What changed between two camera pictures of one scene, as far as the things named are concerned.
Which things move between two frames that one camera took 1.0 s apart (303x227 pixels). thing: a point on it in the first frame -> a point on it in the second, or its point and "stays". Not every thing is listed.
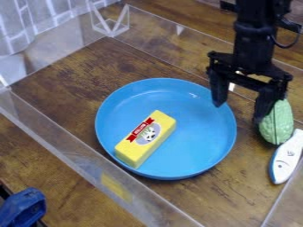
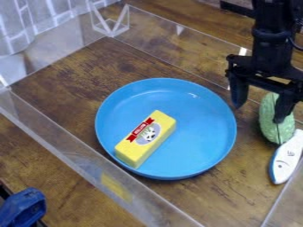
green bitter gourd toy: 276,123 stays
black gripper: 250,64 -> 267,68
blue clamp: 24,207 stays
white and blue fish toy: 287,159 stays
